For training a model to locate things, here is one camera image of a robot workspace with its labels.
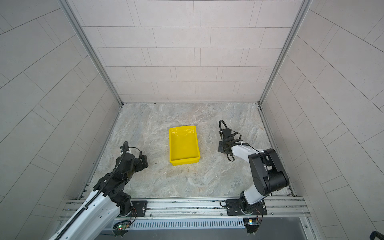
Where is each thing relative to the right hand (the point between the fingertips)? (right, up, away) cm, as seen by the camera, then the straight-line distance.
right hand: (223, 147), depth 95 cm
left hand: (-46, -2, -13) cm, 48 cm away
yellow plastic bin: (-25, +1, -1) cm, 25 cm away
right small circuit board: (+9, -30, -25) cm, 40 cm away
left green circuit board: (-49, -28, -30) cm, 64 cm away
